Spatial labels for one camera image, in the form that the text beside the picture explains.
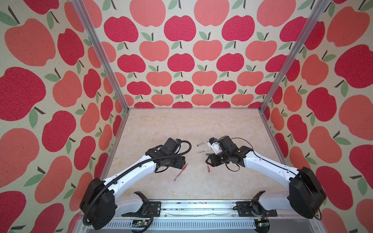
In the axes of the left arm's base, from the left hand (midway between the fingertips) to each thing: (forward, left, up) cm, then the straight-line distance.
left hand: (183, 162), depth 81 cm
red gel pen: (-2, +2, -11) cm, 11 cm away
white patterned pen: (+18, -14, -8) cm, 24 cm away
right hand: (+2, -16, -2) cm, 17 cm away
